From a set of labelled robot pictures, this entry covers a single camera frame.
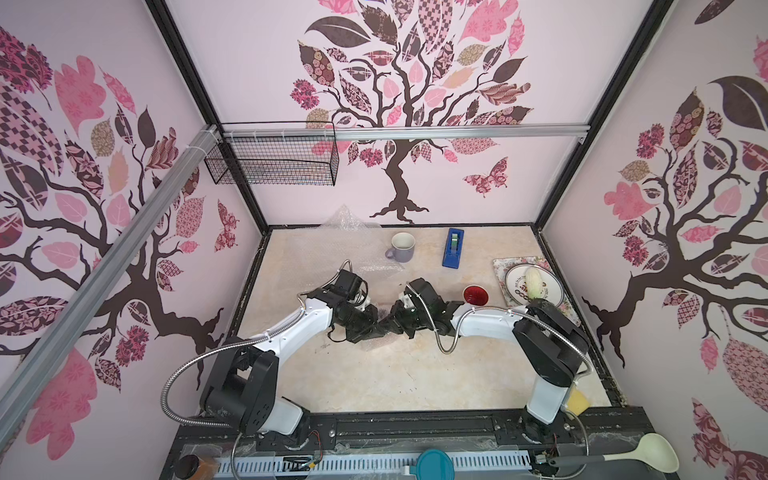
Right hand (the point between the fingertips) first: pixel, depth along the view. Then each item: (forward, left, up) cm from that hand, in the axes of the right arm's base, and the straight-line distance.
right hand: (376, 322), depth 84 cm
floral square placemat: (+26, -46, -9) cm, 53 cm away
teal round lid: (-33, -13, -1) cm, 36 cm away
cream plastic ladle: (-31, -68, -9) cm, 75 cm away
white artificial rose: (+16, -53, -5) cm, 56 cm away
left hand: (-5, -3, 0) cm, 5 cm away
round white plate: (+17, -48, -8) cm, 51 cm away
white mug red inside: (+11, -32, -4) cm, 34 cm away
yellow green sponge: (-20, -54, -9) cm, 58 cm away
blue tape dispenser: (+27, -26, -3) cm, 38 cm away
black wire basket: (+48, +31, +26) cm, 63 cm away
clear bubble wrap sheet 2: (+40, +14, -6) cm, 42 cm away
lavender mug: (+35, -9, -6) cm, 37 cm away
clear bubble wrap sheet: (-4, -3, -4) cm, 7 cm away
